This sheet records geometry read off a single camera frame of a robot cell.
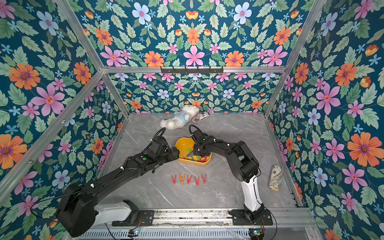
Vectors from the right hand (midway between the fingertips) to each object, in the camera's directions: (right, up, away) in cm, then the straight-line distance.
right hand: (198, 152), depth 98 cm
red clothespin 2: (-5, -14, -12) cm, 19 cm away
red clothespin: (-14, -14, -11) cm, 23 cm away
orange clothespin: (-9, -14, -12) cm, 20 cm away
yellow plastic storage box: (-9, +4, +3) cm, 10 cm away
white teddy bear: (-13, +24, +10) cm, 29 cm away
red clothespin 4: (+4, -14, -12) cm, 19 cm away
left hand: (-12, +2, -14) cm, 18 cm away
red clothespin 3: (0, -15, -12) cm, 19 cm away
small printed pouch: (+2, +25, +17) cm, 31 cm away
